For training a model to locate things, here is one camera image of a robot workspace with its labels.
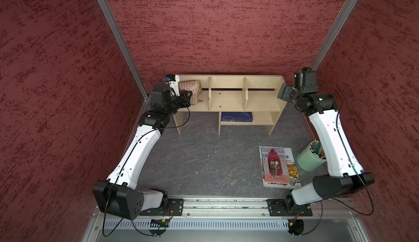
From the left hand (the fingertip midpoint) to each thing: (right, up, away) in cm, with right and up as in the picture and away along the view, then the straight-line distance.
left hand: (191, 95), depth 73 cm
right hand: (+45, 0, -1) cm, 45 cm away
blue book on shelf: (+24, -10, +14) cm, 30 cm away
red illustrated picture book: (+46, -38, +12) cm, 61 cm away
